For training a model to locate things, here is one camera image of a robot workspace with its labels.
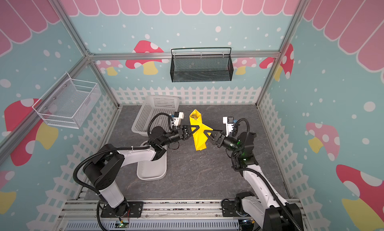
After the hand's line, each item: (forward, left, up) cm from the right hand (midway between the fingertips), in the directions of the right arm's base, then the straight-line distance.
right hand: (205, 132), depth 70 cm
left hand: (+1, +3, -1) cm, 3 cm away
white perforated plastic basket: (+38, +37, -27) cm, 60 cm away
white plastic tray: (-8, +29, -28) cm, 41 cm away
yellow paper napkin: (-2, +3, -1) cm, 3 cm away
